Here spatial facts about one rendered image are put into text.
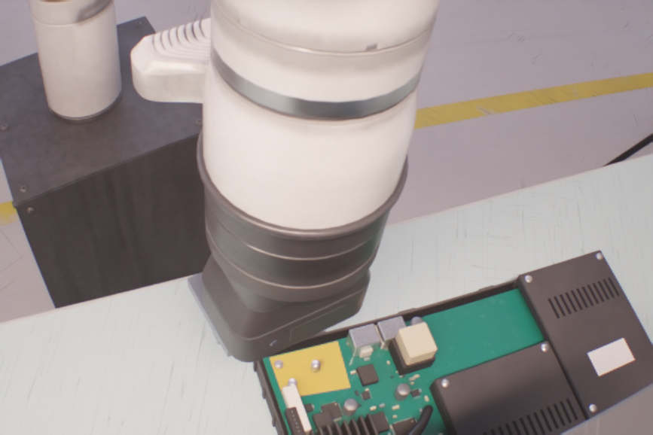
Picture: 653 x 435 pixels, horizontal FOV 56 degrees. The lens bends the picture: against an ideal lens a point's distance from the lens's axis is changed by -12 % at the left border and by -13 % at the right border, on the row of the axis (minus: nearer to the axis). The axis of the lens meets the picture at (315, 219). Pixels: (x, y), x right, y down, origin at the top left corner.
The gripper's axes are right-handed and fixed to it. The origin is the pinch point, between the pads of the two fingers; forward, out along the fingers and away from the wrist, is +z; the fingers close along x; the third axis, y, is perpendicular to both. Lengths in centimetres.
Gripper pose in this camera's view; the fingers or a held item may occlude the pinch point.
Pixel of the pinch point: (256, 325)
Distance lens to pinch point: 42.1
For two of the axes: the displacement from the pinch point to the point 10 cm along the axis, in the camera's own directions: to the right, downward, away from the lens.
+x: 8.6, -3.5, 3.8
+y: 5.1, 7.2, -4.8
